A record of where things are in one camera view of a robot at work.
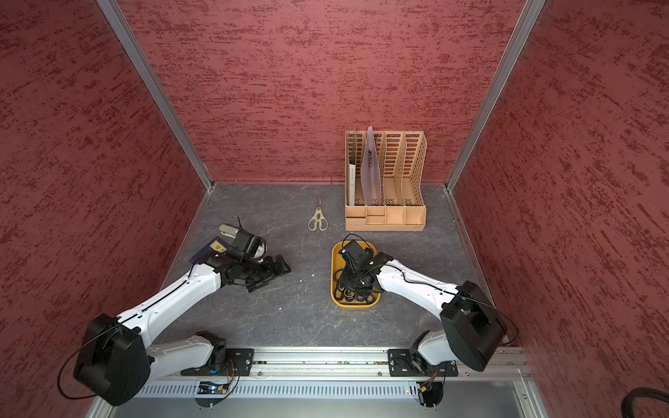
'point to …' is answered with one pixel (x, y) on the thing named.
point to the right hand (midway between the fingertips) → (343, 289)
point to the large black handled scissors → (348, 293)
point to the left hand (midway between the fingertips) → (279, 280)
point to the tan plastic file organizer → (402, 156)
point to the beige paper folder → (352, 184)
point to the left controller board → (206, 387)
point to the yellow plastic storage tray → (334, 265)
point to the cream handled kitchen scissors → (318, 219)
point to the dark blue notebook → (218, 246)
